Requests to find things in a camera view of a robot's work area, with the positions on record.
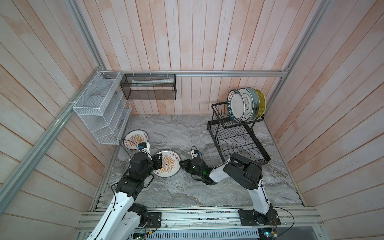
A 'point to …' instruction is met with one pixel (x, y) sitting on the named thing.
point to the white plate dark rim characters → (249, 104)
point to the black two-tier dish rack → (232, 137)
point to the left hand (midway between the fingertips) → (161, 158)
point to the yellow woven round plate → (263, 104)
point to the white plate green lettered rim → (235, 107)
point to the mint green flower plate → (256, 103)
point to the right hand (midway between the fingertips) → (177, 163)
